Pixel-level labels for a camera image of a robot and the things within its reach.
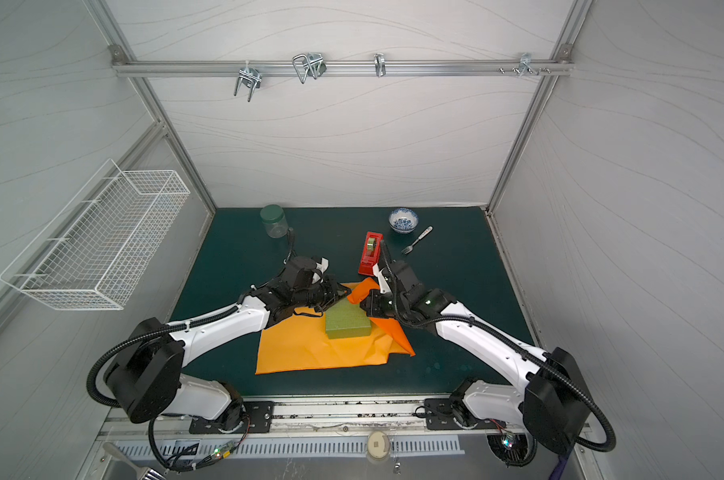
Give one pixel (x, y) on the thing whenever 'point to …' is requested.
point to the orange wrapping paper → (299, 342)
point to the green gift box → (347, 320)
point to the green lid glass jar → (274, 219)
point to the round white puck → (378, 444)
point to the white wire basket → (89, 253)
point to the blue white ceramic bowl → (403, 220)
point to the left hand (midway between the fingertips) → (357, 286)
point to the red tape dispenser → (371, 253)
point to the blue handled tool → (560, 467)
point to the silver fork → (409, 248)
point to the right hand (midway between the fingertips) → (364, 297)
